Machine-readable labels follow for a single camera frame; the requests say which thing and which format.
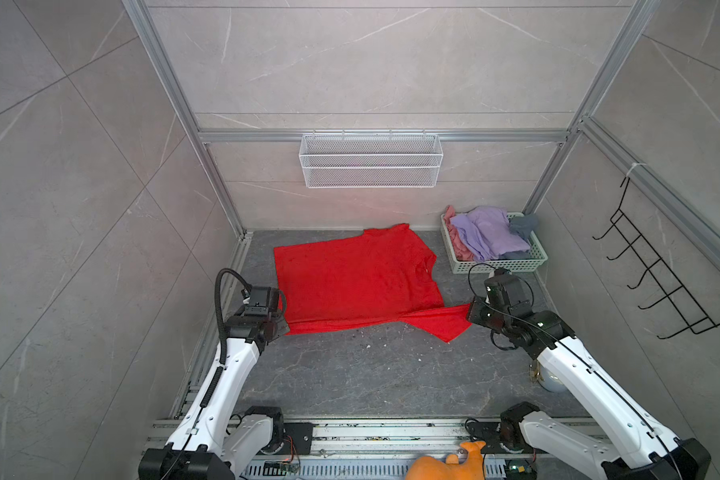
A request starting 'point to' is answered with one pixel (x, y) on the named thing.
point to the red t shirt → (374, 275)
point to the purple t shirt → (487, 233)
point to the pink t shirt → (461, 250)
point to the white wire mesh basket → (370, 161)
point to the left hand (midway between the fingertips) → (270, 318)
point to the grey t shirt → (523, 224)
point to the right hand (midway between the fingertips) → (471, 302)
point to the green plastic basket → (515, 264)
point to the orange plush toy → (466, 464)
